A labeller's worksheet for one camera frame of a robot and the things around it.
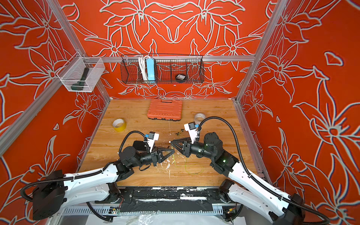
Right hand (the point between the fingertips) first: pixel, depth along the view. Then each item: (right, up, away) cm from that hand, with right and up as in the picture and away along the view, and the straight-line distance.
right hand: (172, 142), depth 62 cm
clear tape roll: (+19, +9, +44) cm, 49 cm away
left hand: (+1, -5, 0) cm, 5 cm away
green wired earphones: (+2, -2, +35) cm, 35 cm away
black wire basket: (-6, +45, +34) cm, 57 cm away
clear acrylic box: (-61, +38, +27) cm, 77 cm away
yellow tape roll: (-42, +4, +41) cm, 59 cm away
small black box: (+4, +37, +33) cm, 50 cm away
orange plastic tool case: (-8, +15, +45) cm, 48 cm away
